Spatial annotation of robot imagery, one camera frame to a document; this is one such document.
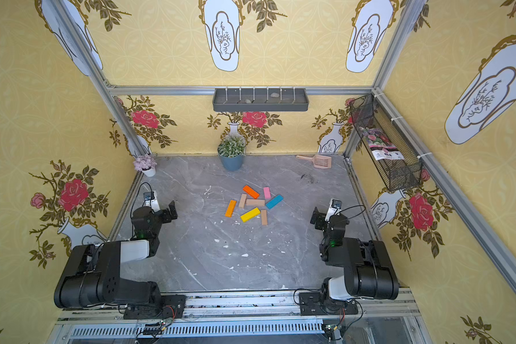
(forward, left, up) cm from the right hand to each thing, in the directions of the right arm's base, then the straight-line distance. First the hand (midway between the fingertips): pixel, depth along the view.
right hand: (327, 209), depth 92 cm
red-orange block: (+11, +34, -4) cm, 36 cm away
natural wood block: (+5, +38, -4) cm, 38 cm away
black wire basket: (+10, -25, +18) cm, 32 cm away
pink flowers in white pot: (+18, +85, +5) cm, 87 cm away
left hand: (-1, +70, +3) cm, 70 cm away
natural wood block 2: (+5, +32, -5) cm, 32 cm away
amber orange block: (+1, +43, -5) cm, 43 cm away
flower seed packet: (+10, -15, +28) cm, 33 cm away
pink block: (+10, +26, -4) cm, 29 cm away
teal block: (+6, +22, -5) cm, 24 cm away
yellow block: (-1, +34, -6) cm, 34 cm away
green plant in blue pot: (+25, +44, +8) cm, 51 cm away
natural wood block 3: (-3, +27, -4) cm, 27 cm away
